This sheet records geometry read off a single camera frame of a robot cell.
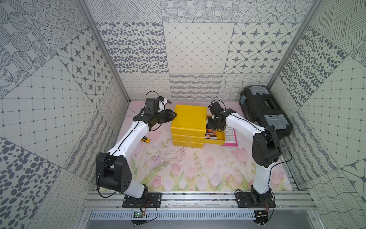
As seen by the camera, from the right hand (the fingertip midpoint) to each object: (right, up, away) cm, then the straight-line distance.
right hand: (211, 127), depth 94 cm
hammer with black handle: (-32, +19, +25) cm, 45 cm away
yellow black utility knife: (-45, -9, +1) cm, 46 cm away
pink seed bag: (+14, -8, +3) cm, 16 cm away
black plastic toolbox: (+32, +16, +2) cm, 35 cm away
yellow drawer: (+5, -6, -4) cm, 8 cm away
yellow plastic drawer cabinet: (-16, +2, -16) cm, 23 cm away
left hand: (-24, +10, -11) cm, 28 cm away
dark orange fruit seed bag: (-1, -3, -2) cm, 3 cm away
